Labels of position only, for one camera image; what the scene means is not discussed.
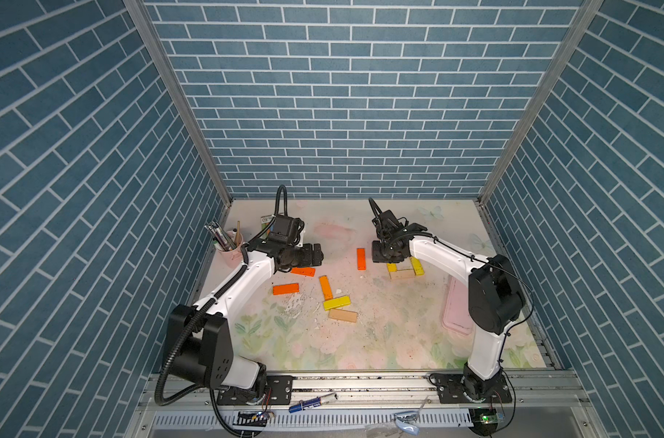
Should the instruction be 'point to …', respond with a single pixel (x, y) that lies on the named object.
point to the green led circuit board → (485, 420)
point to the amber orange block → (326, 288)
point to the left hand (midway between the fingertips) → (318, 257)
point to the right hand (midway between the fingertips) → (378, 257)
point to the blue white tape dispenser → (408, 421)
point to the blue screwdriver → (307, 403)
